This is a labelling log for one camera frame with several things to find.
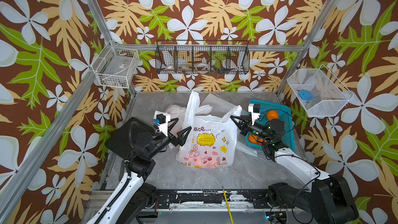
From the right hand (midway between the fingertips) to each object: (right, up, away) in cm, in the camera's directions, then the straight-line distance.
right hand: (231, 118), depth 73 cm
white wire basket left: (-62, +27, +12) cm, 69 cm away
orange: (+33, 0, +28) cm, 43 cm away
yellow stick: (-1, -43, +1) cm, 43 cm away
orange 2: (+16, -13, +17) cm, 27 cm away
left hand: (-22, -2, -4) cm, 23 cm away
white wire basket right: (+51, +12, +9) cm, 53 cm away
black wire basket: (-13, +37, +25) cm, 47 cm away
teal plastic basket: (+40, -1, +25) cm, 47 cm away
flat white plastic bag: (0, +6, +36) cm, 36 cm away
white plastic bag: (-9, -13, +4) cm, 16 cm away
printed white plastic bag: (-28, +2, +18) cm, 33 cm away
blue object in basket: (+44, +12, +12) cm, 47 cm away
